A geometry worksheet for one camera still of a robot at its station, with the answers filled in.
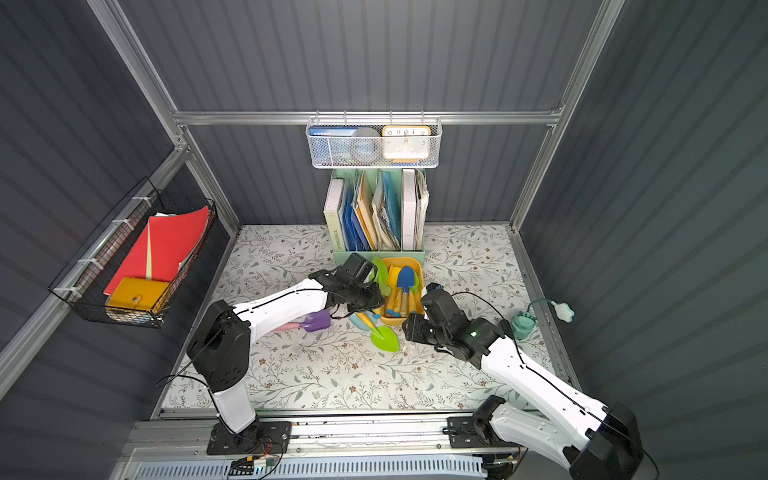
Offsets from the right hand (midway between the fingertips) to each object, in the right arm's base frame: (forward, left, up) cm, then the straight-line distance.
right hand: (414, 324), depth 77 cm
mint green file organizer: (+36, +11, +6) cm, 38 cm away
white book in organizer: (+31, +24, +11) cm, 41 cm away
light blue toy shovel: (+8, +17, -14) cm, 24 cm away
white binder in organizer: (+36, +1, +8) cm, 37 cm away
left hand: (+10, +9, -4) cm, 14 cm away
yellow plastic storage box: (+29, +2, -10) cm, 30 cm away
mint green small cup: (+4, -32, -7) cm, 33 cm away
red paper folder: (+13, +63, +17) cm, 66 cm away
